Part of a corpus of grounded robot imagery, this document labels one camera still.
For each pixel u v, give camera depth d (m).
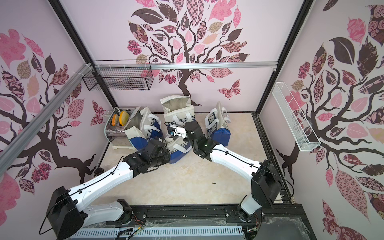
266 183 0.42
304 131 0.75
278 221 0.73
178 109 0.88
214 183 0.85
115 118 0.90
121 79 1.22
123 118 0.92
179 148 0.77
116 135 1.13
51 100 0.66
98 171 0.93
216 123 0.89
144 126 0.81
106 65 0.94
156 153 0.61
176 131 0.67
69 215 0.38
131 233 0.71
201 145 0.58
